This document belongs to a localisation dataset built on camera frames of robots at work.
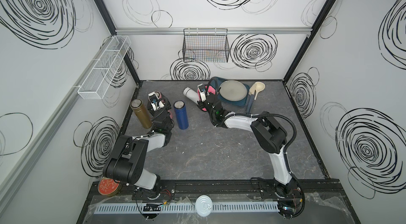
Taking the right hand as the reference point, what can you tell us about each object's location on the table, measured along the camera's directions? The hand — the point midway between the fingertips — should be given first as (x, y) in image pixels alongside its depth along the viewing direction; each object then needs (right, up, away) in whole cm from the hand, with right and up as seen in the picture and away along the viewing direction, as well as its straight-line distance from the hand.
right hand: (201, 91), depth 91 cm
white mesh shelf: (-49, +6, -16) cm, 52 cm away
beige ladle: (+43, +4, +24) cm, 49 cm away
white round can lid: (+2, -48, -26) cm, 55 cm away
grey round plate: (+23, +1, +24) cm, 34 cm away
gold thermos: (-33, -12, -4) cm, 36 cm away
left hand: (-24, -2, -8) cm, 26 cm away
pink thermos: (-20, -4, -11) cm, 23 cm away
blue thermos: (-11, -12, -6) cm, 18 cm away
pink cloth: (+5, +1, +1) cm, 6 cm away
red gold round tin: (-42, -44, -20) cm, 64 cm away
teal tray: (+28, -7, +15) cm, 32 cm away
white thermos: (-8, -2, +17) cm, 19 cm away
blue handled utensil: (+34, -5, +17) cm, 38 cm away
